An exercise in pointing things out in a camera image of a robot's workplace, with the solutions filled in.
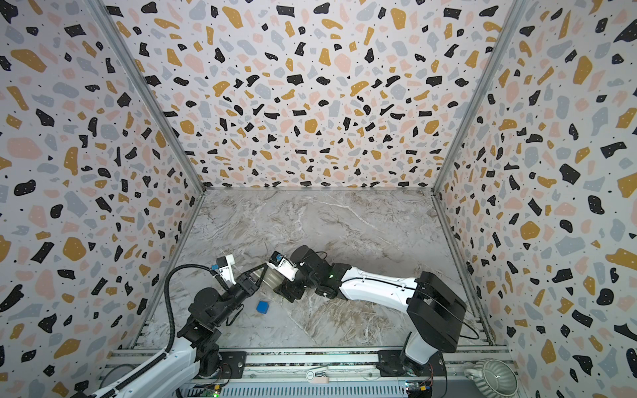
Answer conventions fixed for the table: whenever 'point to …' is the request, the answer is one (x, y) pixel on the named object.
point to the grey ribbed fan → (493, 378)
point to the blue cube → (262, 307)
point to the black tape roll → (115, 373)
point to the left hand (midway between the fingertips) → (267, 265)
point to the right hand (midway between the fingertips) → (276, 276)
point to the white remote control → (272, 277)
